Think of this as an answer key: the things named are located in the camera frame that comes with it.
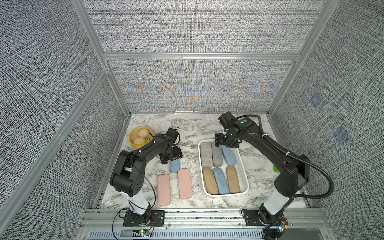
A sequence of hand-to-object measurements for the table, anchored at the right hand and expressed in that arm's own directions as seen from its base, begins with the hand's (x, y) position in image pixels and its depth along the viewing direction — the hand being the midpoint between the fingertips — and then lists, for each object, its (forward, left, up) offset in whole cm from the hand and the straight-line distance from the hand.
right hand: (221, 141), depth 81 cm
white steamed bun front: (+9, +50, -13) cm, 53 cm away
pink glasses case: (-18, +20, -17) cm, 32 cm away
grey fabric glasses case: (-7, +1, -11) cm, 13 cm away
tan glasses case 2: (-16, -7, -15) cm, 23 cm away
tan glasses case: (-19, +6, -14) cm, 24 cm away
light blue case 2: (-19, 0, -15) cm, 24 cm away
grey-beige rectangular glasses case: (-3, +7, -11) cm, 13 cm away
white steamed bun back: (+16, +49, -14) cm, 53 cm away
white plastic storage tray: (-10, -2, -16) cm, 19 cm away
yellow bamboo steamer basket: (+16, +56, -15) cm, 60 cm away
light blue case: (-1, -7, -16) cm, 17 cm away
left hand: (-3, +24, -14) cm, 28 cm away
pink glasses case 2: (-21, +31, -16) cm, 41 cm away
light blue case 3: (-7, +26, -16) cm, 32 cm away
